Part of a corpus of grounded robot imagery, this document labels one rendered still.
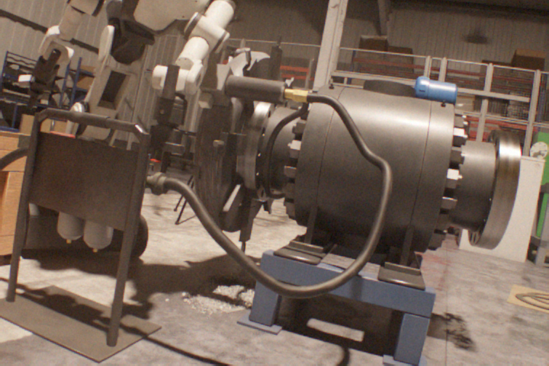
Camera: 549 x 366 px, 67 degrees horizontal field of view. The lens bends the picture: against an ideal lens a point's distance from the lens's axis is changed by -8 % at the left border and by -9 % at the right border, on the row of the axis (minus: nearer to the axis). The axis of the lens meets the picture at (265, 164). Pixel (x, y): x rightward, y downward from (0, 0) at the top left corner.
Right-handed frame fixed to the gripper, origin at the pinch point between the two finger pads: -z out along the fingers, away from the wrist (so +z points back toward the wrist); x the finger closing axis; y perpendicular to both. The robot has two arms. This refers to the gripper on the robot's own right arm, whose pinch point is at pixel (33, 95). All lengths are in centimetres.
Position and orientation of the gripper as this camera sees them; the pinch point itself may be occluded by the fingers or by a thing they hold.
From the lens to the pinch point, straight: 197.4
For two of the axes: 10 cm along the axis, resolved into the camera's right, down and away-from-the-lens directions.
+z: 6.2, -6.6, -4.3
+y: 7.5, 3.1, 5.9
